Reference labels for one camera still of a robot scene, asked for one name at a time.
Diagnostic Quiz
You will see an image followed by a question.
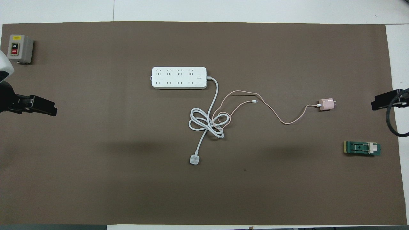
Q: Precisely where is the grey on-off switch box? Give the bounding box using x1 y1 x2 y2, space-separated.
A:
7 34 34 64

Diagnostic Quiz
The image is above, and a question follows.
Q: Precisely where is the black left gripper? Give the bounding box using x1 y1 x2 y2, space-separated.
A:
0 81 58 117

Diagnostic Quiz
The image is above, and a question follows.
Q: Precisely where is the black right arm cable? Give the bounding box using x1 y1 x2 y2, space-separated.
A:
386 89 409 138

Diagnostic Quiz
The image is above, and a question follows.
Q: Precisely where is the white power strip cord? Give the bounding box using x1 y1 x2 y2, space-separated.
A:
188 76 225 165

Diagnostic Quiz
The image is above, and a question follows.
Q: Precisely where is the brown table mat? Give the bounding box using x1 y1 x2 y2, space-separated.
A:
0 21 408 226

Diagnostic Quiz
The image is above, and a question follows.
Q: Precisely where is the green knife switch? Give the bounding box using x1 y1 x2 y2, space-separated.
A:
343 141 382 157

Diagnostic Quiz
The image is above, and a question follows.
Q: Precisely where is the pink charging cable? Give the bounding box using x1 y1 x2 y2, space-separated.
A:
212 91 321 128

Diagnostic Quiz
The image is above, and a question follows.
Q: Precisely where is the pink charger adapter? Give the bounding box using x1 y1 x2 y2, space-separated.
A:
319 98 336 111

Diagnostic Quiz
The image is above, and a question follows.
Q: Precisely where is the white power strip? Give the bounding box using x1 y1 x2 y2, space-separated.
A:
151 66 207 89

